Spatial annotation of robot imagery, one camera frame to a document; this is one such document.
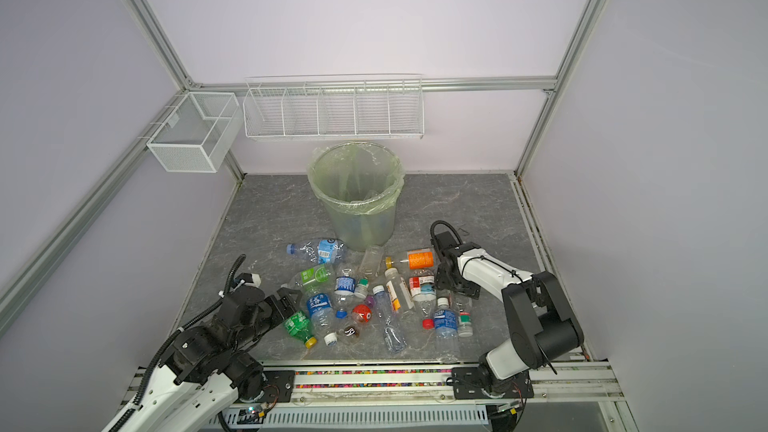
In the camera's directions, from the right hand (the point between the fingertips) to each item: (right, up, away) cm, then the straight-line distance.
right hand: (457, 288), depth 90 cm
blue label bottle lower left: (-40, -5, -7) cm, 41 cm away
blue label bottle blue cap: (-33, +2, -5) cm, 34 cm away
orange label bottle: (-11, +9, +2) cm, 14 cm away
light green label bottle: (-43, +4, -3) cm, 43 cm away
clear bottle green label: (0, -7, -10) cm, 12 cm away
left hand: (-45, 0, -14) cm, 47 cm away
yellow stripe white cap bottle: (-20, +2, -4) cm, 20 cm away
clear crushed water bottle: (-19, -9, -12) cm, 25 cm away
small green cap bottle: (-29, +1, -3) cm, 29 cm away
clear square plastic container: (-27, +7, +6) cm, 28 cm away
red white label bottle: (-11, 0, -4) cm, 11 cm away
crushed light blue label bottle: (-41, +11, +4) cm, 43 cm away
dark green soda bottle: (-45, -7, -10) cm, 47 cm away
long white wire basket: (-39, +58, +9) cm, 70 cm away
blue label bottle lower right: (-5, -11, -7) cm, 13 cm away
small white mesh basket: (-83, +49, +8) cm, 97 cm away
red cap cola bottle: (-28, -4, -9) cm, 30 cm away
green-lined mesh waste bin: (-31, +33, +12) cm, 47 cm away
